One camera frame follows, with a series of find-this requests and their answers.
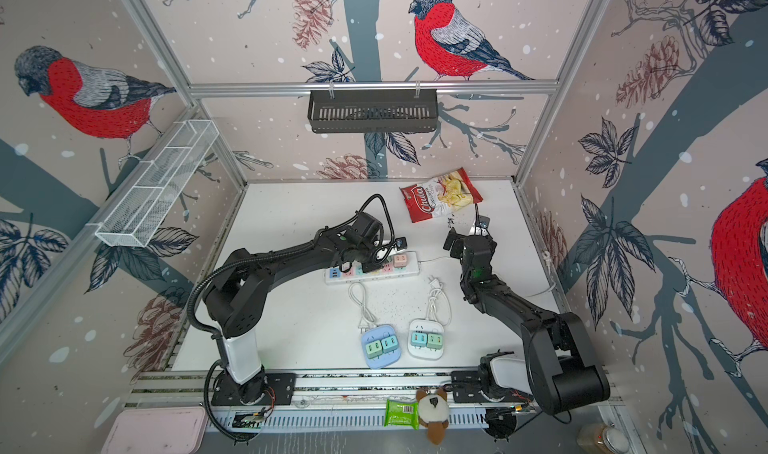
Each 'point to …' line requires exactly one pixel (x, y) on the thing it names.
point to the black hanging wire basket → (373, 112)
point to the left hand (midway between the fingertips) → (384, 255)
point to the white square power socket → (426, 325)
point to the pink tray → (157, 430)
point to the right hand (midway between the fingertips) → (465, 234)
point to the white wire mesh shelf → (153, 188)
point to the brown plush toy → (433, 410)
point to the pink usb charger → (400, 261)
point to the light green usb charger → (434, 341)
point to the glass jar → (600, 439)
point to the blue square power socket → (376, 334)
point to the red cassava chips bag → (440, 195)
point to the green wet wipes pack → (401, 414)
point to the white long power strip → (340, 275)
